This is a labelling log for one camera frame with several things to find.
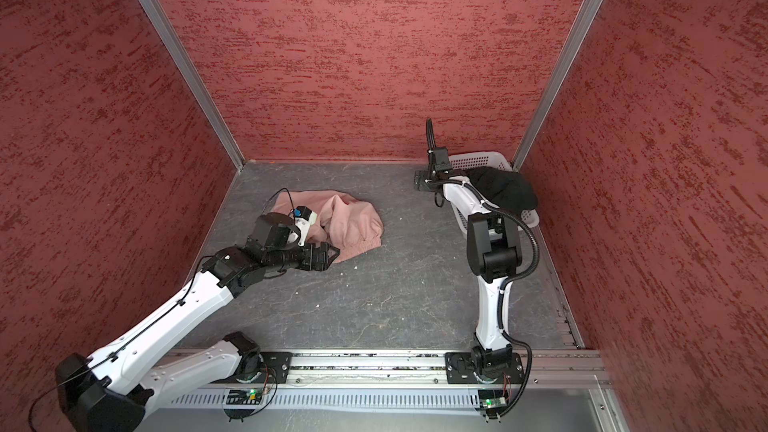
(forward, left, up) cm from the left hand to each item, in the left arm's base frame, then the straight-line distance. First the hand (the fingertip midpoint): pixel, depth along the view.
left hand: (324, 256), depth 76 cm
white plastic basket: (+47, -54, -9) cm, 71 cm away
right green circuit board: (-29, -42, -17) cm, 54 cm away
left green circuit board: (-29, +18, -18) cm, 38 cm away
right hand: (+32, -30, -7) cm, 44 cm away
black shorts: (+24, -54, -1) cm, 59 cm away
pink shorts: (+12, -4, -3) cm, 13 cm away
